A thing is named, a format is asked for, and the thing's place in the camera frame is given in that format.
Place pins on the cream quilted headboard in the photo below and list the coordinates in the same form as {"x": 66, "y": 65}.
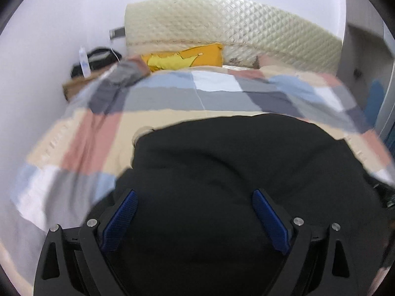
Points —
{"x": 243, "y": 27}

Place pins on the yellow cartoon pillow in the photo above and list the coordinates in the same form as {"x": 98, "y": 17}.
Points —
{"x": 206, "y": 55}

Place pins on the pastel checkered bed quilt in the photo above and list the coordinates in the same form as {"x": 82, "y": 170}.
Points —
{"x": 77, "y": 161}

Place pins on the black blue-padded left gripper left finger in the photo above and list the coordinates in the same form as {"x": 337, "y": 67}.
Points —
{"x": 74, "y": 261}

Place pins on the grey white wardrobe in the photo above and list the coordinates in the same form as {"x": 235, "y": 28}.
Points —
{"x": 369, "y": 46}

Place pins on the white plastic bottle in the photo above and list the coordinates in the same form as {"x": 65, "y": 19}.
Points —
{"x": 84, "y": 63}

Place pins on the wooden bedside table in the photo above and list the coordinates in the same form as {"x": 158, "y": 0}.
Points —
{"x": 76, "y": 84}

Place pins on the black wall plug with cable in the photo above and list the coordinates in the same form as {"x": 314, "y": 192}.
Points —
{"x": 357, "y": 73}

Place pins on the grey wall socket panel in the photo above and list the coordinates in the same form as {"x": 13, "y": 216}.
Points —
{"x": 117, "y": 33}

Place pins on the black bag on nightstand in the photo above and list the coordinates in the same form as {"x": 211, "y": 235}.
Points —
{"x": 98, "y": 58}

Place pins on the black garment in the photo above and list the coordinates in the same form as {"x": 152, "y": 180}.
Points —
{"x": 195, "y": 231}

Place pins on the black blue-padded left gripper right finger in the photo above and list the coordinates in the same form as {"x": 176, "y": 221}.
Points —
{"x": 317, "y": 259}

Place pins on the floral white pillow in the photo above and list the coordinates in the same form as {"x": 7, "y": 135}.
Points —
{"x": 250, "y": 62}

